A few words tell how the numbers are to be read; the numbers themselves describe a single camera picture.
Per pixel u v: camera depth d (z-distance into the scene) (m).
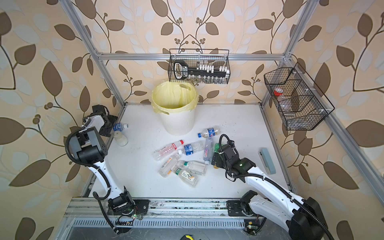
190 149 0.89
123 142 0.98
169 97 1.01
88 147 0.57
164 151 0.90
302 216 0.39
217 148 0.94
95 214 0.74
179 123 0.91
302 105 0.72
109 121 0.85
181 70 0.83
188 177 0.79
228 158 0.61
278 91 0.81
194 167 0.87
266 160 0.85
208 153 0.89
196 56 0.89
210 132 0.99
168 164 0.85
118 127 1.01
